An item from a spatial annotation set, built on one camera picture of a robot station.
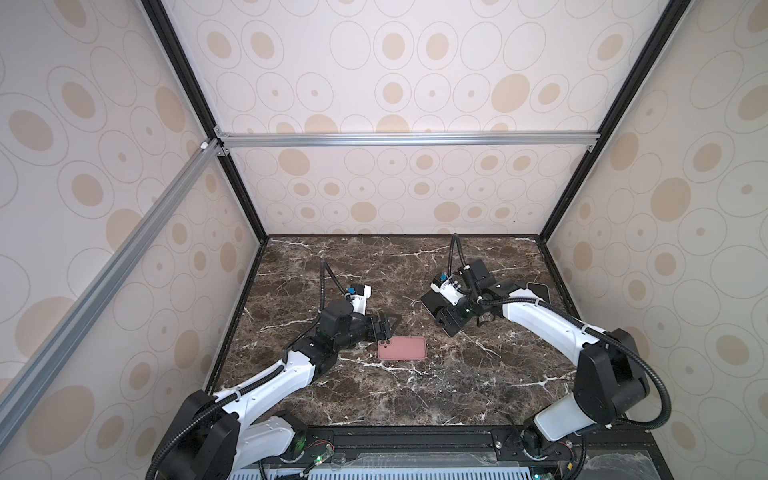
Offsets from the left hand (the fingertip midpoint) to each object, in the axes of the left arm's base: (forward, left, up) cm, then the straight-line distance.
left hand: (398, 317), depth 78 cm
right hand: (+6, -14, -8) cm, 17 cm away
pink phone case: (-2, -2, -17) cm, 17 cm away
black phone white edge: (+21, -51, -19) cm, 58 cm away
